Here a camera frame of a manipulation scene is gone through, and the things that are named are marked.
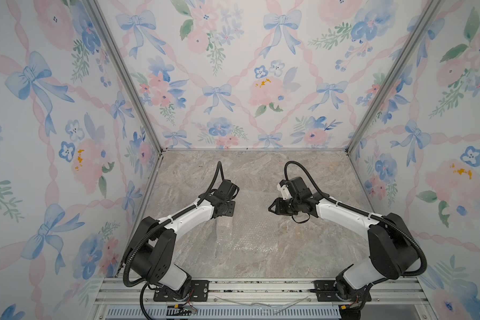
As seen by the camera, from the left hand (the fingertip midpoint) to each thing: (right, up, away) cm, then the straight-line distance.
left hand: (227, 206), depth 90 cm
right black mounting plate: (+37, -29, -17) cm, 50 cm away
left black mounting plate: (-9, -29, -17) cm, 35 cm away
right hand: (+20, -1, -2) cm, 20 cm away
